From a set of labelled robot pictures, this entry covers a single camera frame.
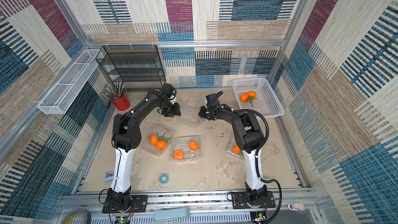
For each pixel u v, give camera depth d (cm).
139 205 73
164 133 97
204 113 94
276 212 70
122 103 108
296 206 69
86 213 69
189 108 108
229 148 89
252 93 110
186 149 92
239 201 73
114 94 105
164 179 81
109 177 81
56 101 70
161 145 87
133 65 108
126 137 59
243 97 108
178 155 86
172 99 89
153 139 88
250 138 57
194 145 88
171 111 89
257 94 114
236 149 84
